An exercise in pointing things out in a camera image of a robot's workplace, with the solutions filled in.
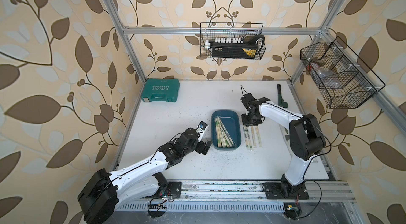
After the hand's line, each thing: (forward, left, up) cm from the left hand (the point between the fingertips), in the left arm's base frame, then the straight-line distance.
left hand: (205, 136), depth 80 cm
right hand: (+12, -25, -7) cm, 29 cm away
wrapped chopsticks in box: (+3, -11, -11) cm, 15 cm away
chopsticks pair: (+5, -25, -10) cm, 27 cm away
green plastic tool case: (+37, +31, -6) cm, 49 cm away
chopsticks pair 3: (+5, -31, -10) cm, 33 cm away
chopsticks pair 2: (+7, -29, -11) cm, 32 cm away
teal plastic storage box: (+17, -16, -10) cm, 25 cm away
